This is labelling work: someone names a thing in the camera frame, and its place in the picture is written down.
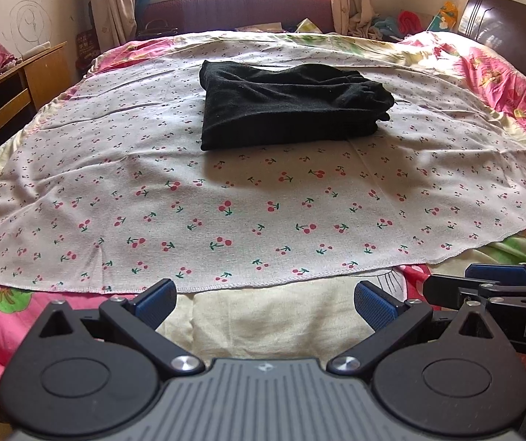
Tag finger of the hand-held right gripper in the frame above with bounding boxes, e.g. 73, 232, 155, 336
423, 276, 526, 306
466, 261, 526, 286

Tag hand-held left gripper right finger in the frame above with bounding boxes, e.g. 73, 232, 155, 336
326, 281, 506, 374

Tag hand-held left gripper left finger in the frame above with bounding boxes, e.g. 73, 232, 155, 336
28, 279, 205, 375

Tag black pants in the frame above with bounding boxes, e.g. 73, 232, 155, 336
200, 59, 396, 151

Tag colourful cartoon quilt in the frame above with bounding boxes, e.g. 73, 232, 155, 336
0, 30, 526, 377

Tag cherry print sheet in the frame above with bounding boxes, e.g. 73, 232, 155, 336
0, 32, 526, 295

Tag dark wooden headboard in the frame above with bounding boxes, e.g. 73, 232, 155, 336
456, 0, 526, 97

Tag wooden cabinet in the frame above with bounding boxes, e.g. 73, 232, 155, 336
0, 41, 68, 161

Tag colourful toy packet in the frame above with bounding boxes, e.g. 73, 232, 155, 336
430, 1, 459, 33

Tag red box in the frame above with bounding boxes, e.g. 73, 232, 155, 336
75, 30, 98, 72

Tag blue cloth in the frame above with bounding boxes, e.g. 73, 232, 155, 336
373, 16, 401, 40

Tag dark handbag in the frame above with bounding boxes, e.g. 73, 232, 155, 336
139, 18, 172, 40

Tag white object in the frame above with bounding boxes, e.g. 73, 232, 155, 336
21, 42, 52, 60

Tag beige patterned curtain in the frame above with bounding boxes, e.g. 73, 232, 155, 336
329, 0, 378, 37
83, 0, 137, 53

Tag maroon padded bench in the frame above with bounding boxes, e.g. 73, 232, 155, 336
139, 0, 337, 40

